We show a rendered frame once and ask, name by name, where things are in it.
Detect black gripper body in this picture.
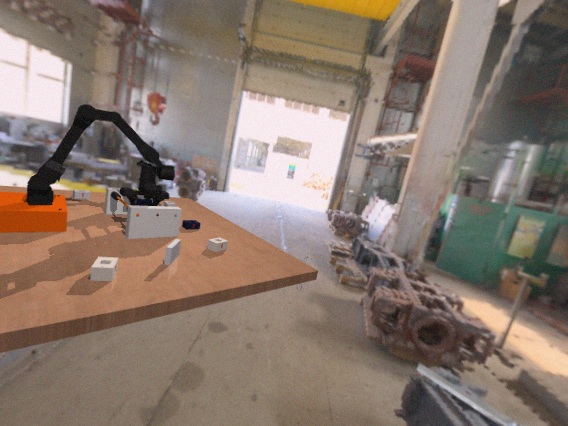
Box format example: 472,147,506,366
120,176,170,199

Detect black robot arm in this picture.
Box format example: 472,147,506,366
26,104,175,205

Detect small white square block with hole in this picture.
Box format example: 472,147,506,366
90,257,118,281

